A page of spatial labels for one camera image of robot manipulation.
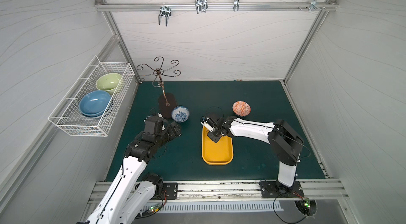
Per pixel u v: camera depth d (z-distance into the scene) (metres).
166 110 1.04
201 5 0.76
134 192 0.57
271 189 0.74
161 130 0.60
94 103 0.65
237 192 0.75
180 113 1.01
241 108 1.04
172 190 0.73
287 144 0.48
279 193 0.67
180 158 0.79
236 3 0.72
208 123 0.74
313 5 0.77
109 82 0.73
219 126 0.69
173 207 0.70
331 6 0.78
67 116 0.58
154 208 0.69
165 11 0.78
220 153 0.84
